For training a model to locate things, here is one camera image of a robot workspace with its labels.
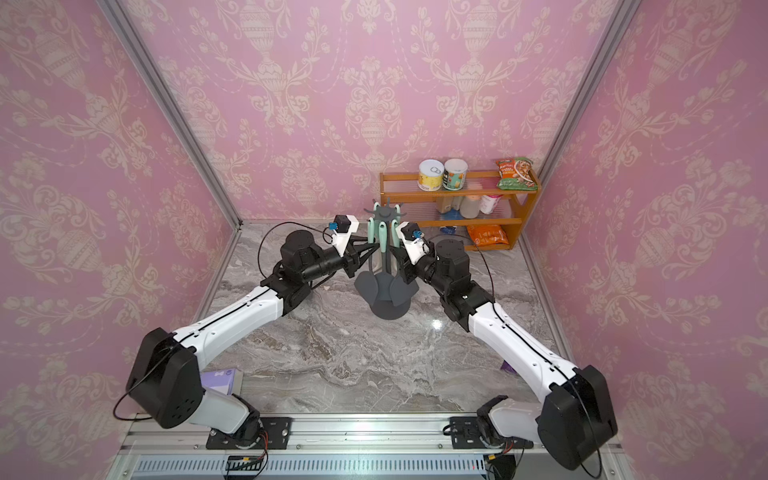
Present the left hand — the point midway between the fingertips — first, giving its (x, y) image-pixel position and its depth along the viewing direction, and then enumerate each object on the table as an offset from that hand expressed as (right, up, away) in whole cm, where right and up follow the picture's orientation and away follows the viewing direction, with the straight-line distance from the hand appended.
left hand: (376, 244), depth 74 cm
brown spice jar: (+22, +14, +26) cm, 37 cm away
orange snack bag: (+40, +4, +38) cm, 56 cm away
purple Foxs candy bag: (+36, -35, +11) cm, 51 cm away
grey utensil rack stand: (+1, -18, +13) cm, 22 cm away
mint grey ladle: (+7, -13, +14) cm, 20 cm away
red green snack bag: (+41, +21, +15) cm, 49 cm away
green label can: (+22, +21, +13) cm, 33 cm away
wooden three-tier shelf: (+39, +11, +29) cm, 50 cm away
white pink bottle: (+36, +14, +25) cm, 46 cm away
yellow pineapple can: (+15, +20, +13) cm, 28 cm away
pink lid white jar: (+30, +13, +26) cm, 42 cm away
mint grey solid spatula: (-3, -11, +10) cm, 15 cm away
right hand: (+5, 0, 0) cm, 5 cm away
